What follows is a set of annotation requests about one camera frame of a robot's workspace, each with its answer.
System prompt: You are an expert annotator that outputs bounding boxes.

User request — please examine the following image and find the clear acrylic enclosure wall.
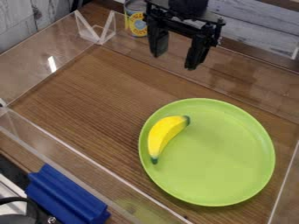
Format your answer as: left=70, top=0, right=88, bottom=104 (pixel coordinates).
left=0, top=99, right=193, bottom=224

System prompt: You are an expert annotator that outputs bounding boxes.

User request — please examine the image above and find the blue plastic block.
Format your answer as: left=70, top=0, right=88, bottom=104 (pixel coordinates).
left=25, top=164, right=109, bottom=224

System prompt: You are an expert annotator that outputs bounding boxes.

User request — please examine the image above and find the yellow blue tin can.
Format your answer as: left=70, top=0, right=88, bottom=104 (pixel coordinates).
left=124, top=0, right=146, bottom=38

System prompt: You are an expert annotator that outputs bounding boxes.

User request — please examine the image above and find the yellow toy banana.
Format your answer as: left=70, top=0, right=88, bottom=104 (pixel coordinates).
left=146, top=115, right=190, bottom=165

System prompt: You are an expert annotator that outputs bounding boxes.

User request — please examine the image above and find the green plastic plate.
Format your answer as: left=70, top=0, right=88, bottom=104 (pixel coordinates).
left=137, top=98, right=276, bottom=207

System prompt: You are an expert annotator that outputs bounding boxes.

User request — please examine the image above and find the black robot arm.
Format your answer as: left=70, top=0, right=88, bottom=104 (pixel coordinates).
left=144, top=0, right=225, bottom=70

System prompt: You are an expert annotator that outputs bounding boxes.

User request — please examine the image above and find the clear acrylic triangle bracket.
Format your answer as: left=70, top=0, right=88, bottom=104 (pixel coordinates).
left=74, top=10, right=116, bottom=46

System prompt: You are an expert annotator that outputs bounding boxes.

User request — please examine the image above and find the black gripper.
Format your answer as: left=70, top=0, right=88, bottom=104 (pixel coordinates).
left=144, top=0, right=225, bottom=70

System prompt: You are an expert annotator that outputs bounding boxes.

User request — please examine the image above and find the black cable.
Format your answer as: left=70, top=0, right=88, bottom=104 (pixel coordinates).
left=0, top=196, right=44, bottom=224

